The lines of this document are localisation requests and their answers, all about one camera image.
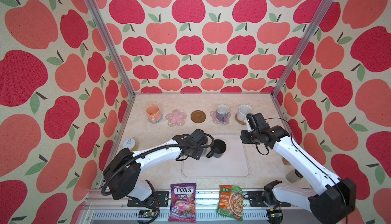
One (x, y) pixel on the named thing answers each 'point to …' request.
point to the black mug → (218, 149)
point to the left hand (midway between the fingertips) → (199, 155)
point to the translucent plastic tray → (233, 164)
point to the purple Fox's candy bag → (182, 205)
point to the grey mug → (205, 150)
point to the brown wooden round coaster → (198, 116)
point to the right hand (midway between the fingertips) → (245, 139)
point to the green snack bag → (231, 201)
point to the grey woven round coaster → (158, 121)
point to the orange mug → (154, 113)
